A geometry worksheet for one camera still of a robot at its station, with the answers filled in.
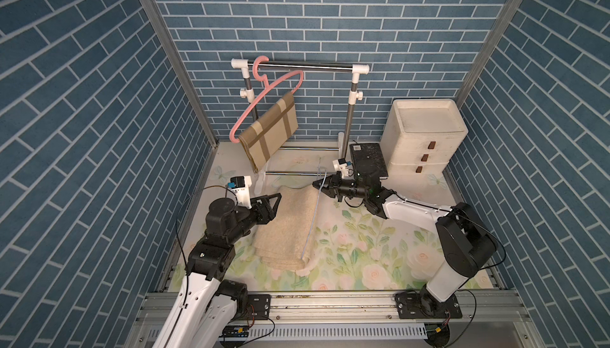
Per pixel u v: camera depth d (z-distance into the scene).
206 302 0.47
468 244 0.47
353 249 0.87
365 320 0.72
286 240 0.83
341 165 0.81
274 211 0.65
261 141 0.89
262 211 0.61
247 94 0.81
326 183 0.76
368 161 1.12
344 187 0.74
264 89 0.80
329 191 0.75
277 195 0.68
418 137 0.91
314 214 0.88
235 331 0.72
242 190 0.63
